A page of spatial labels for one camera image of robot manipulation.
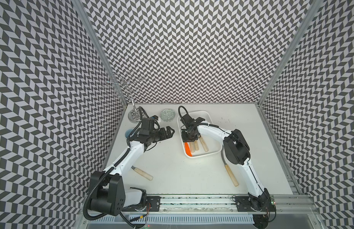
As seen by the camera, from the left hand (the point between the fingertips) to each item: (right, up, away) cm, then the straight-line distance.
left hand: (168, 133), depth 85 cm
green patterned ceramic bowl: (-4, +11, +27) cm, 29 cm away
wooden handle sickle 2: (+15, -10, +7) cm, 19 cm away
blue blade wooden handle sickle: (+23, -9, +11) cm, 27 cm away
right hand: (+11, -7, +12) cm, 17 cm away
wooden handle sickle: (+18, -9, +9) cm, 22 cm away
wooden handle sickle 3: (+37, -22, 0) cm, 43 cm away
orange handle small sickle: (+12, -12, +6) cm, 18 cm away
